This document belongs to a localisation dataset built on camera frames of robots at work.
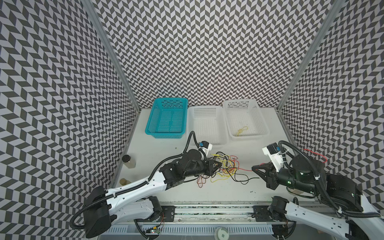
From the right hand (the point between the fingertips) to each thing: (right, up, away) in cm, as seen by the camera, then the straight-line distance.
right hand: (254, 168), depth 57 cm
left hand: (-11, -2, +11) cm, 16 cm away
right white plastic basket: (+13, +19, +55) cm, 59 cm away
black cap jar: (-61, -5, +26) cm, 66 cm away
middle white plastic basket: (-15, +16, +52) cm, 57 cm away
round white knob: (-12, -27, +2) cm, 30 cm away
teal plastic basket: (-45, +21, +55) cm, 74 cm away
